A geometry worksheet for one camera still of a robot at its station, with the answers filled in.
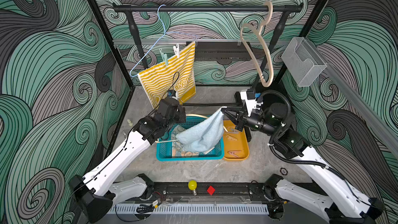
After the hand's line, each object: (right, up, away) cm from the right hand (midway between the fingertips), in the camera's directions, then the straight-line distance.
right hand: (221, 111), depth 58 cm
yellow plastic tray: (+14, -22, +32) cm, 41 cm away
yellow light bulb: (-11, -37, +16) cm, 42 cm away
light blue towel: (-5, -12, +10) cm, 16 cm away
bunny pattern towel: (-19, -24, +27) cm, 41 cm away
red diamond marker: (-2, -39, +15) cm, 42 cm away
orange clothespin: (+12, -19, +33) cm, 39 cm away
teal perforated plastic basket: (-27, -22, +28) cm, 45 cm away
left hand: (-16, 0, +14) cm, 22 cm away
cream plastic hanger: (-29, -17, +18) cm, 38 cm away
